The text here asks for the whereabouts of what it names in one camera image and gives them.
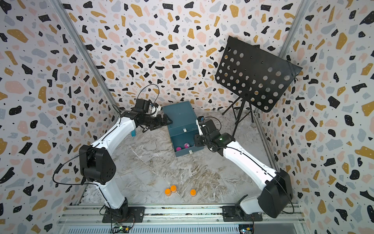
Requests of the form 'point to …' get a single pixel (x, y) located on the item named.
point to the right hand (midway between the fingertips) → (197, 136)
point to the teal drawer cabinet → (183, 127)
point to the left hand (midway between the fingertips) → (168, 123)
